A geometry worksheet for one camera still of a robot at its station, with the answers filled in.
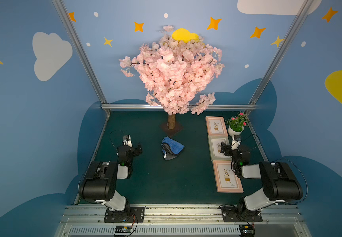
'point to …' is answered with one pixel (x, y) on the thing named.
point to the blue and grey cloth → (171, 148)
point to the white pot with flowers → (237, 123)
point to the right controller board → (247, 230)
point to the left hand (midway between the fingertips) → (131, 141)
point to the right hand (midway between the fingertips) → (231, 141)
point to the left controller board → (123, 229)
